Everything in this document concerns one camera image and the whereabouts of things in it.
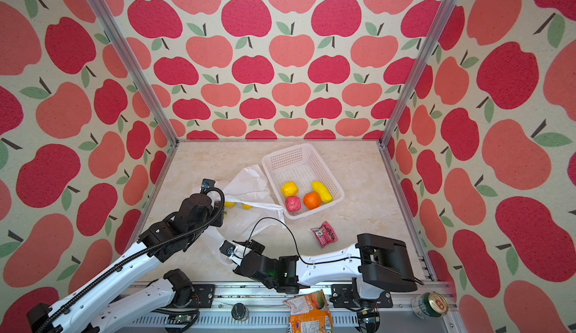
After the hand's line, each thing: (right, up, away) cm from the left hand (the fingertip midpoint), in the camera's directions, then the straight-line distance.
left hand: (225, 204), depth 76 cm
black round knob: (+8, -28, -13) cm, 32 cm away
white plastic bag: (+5, -5, +18) cm, 19 cm away
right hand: (+6, -11, -5) cm, 13 cm away
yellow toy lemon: (+37, +1, +18) cm, 42 cm away
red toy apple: (+24, -3, +14) cm, 28 cm away
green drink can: (+63, -27, -12) cm, 69 cm away
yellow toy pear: (+23, +3, +19) cm, 30 cm away
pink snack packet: (+37, -14, +11) cm, 41 cm away
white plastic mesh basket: (+28, +13, +34) cm, 46 cm away
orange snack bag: (+29, -32, -8) cm, 44 cm away
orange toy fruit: (+32, -1, +14) cm, 35 cm away
